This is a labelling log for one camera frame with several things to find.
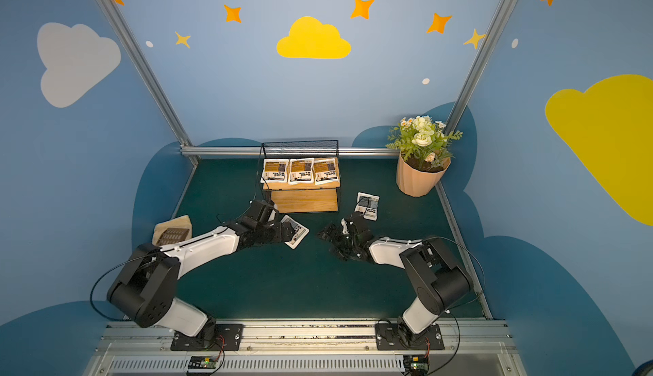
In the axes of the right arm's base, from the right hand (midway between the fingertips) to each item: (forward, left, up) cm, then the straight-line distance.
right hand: (324, 239), depth 91 cm
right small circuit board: (-35, -30, -8) cm, 47 cm away
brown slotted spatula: (-2, +57, -1) cm, 57 cm away
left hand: (+2, +14, +1) cm, 15 cm away
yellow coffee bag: (+21, +20, +13) cm, 32 cm away
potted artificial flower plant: (+30, -37, +16) cm, 50 cm away
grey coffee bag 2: (+19, -17, -4) cm, 25 cm away
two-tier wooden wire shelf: (+20, +13, -4) cm, 25 cm away
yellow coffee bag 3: (+21, +1, +13) cm, 25 cm away
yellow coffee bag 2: (+20, +10, +14) cm, 26 cm away
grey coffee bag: (+6, +10, -4) cm, 12 cm away
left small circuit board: (-39, +32, -5) cm, 51 cm away
